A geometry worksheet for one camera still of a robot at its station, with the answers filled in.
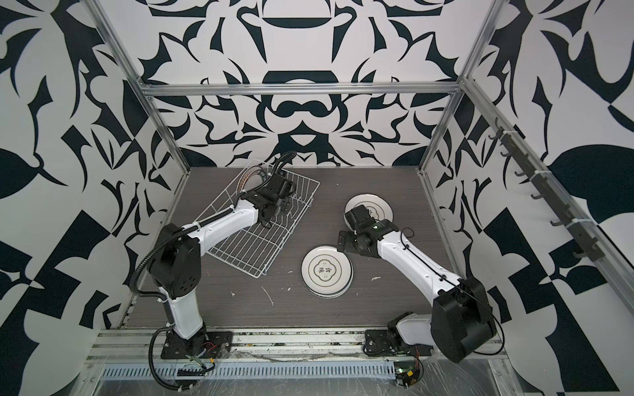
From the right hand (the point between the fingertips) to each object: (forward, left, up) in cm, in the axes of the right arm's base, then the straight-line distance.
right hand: (351, 242), depth 85 cm
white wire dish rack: (+1, +34, -7) cm, 35 cm away
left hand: (+17, +28, +6) cm, 34 cm away
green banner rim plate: (+25, +36, +5) cm, 45 cm away
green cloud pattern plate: (-2, +9, -7) cm, 12 cm away
